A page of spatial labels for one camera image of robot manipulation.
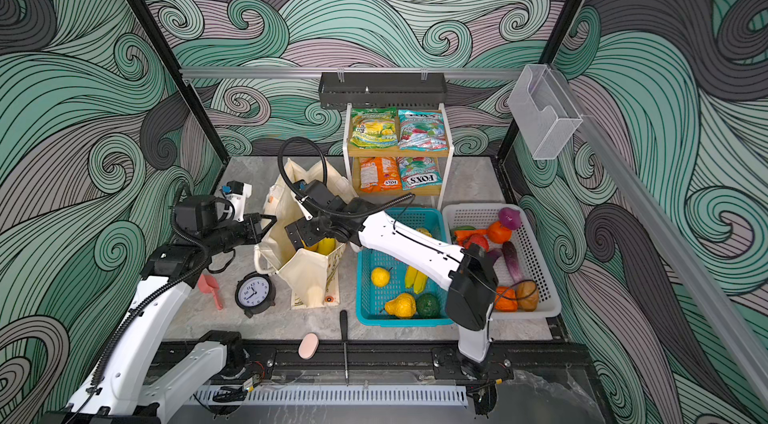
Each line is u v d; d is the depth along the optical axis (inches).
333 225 21.7
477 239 35.2
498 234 35.9
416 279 33.4
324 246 21.2
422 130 30.5
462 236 36.3
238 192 25.2
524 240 34.8
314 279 30.8
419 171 36.2
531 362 29.3
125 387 15.2
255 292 32.8
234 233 24.0
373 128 30.2
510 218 34.5
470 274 16.6
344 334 30.6
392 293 33.6
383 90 37.6
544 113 30.7
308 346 29.4
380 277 32.9
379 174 36.3
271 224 28.1
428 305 30.6
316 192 22.3
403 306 30.1
